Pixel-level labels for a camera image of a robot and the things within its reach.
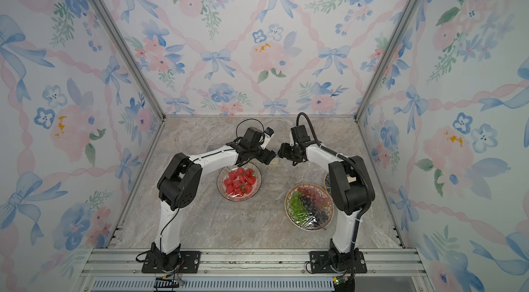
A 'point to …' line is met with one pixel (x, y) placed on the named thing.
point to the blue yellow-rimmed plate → (327, 184)
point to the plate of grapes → (309, 206)
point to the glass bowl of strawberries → (239, 183)
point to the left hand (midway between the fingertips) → (270, 148)
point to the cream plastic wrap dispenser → (275, 161)
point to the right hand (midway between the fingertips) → (284, 152)
